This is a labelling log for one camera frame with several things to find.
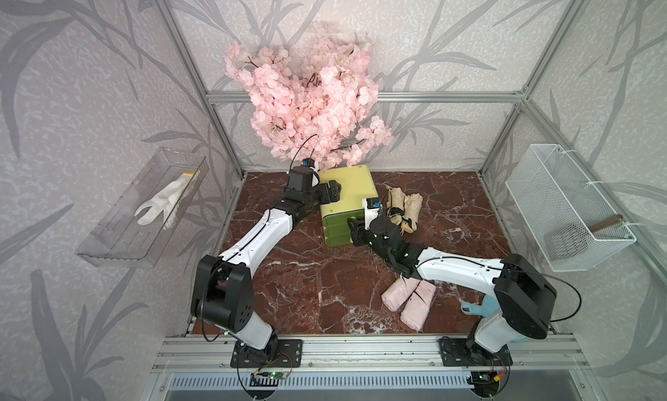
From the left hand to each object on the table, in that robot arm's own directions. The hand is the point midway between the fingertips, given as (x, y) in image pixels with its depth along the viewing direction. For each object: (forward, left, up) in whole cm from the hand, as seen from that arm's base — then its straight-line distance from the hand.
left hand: (332, 188), depth 86 cm
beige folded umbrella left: (+4, -24, -17) cm, 30 cm away
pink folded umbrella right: (-35, -26, -19) cm, 47 cm away
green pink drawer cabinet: (+3, -8, -1) cm, 9 cm away
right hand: (-10, -6, -3) cm, 12 cm away
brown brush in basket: (-21, -67, +2) cm, 70 cm away
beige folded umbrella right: (+5, -31, -16) cm, 35 cm away
